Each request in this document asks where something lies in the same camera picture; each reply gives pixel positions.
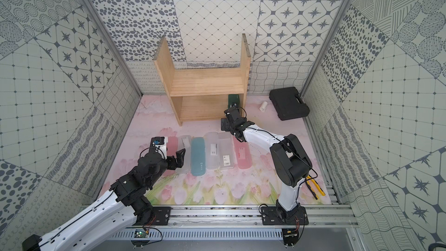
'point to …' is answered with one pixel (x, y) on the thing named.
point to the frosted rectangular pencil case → (225, 150)
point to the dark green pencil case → (233, 98)
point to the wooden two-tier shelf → (200, 95)
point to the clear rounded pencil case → (184, 142)
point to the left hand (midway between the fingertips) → (175, 146)
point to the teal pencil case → (198, 156)
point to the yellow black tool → (315, 188)
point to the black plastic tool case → (288, 103)
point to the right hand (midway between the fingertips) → (233, 122)
